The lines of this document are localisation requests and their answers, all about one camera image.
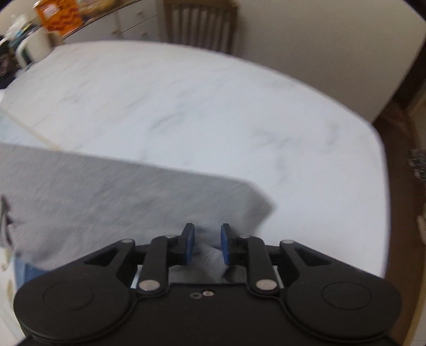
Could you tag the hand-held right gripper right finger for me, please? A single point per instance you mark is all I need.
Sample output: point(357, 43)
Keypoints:
point(225, 246)

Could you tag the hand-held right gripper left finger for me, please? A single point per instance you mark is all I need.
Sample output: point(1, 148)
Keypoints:
point(190, 244)

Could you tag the grey ribbed garment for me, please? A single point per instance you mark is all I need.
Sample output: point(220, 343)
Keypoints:
point(116, 199)

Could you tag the dark clothes pile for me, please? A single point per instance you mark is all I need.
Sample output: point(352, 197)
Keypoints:
point(5, 66)

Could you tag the person's blue jeans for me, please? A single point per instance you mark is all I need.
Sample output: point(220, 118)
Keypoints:
point(30, 271)

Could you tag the wooden chair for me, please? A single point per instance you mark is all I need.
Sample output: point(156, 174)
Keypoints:
point(168, 20)

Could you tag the white drawer cabinet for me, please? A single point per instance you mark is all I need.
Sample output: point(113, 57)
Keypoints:
point(139, 20)

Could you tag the white plastic container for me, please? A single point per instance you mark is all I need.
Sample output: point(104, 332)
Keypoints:
point(33, 46)

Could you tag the orange printed box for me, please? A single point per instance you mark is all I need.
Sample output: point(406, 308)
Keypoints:
point(60, 16)

